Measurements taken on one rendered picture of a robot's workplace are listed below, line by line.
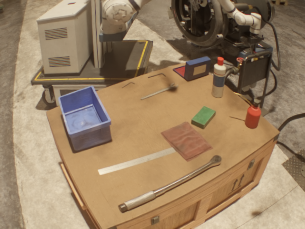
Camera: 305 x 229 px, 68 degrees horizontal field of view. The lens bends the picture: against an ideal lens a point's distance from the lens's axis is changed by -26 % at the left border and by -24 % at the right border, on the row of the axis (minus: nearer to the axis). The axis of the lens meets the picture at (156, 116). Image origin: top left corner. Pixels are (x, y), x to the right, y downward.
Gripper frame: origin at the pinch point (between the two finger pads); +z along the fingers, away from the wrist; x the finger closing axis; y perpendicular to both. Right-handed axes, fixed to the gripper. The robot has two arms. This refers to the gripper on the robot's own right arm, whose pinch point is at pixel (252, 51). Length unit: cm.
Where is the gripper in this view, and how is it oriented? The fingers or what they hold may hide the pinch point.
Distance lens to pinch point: 218.4
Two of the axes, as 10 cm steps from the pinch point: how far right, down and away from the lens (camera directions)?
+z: 0.0, 7.7, 6.4
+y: -5.2, -5.4, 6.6
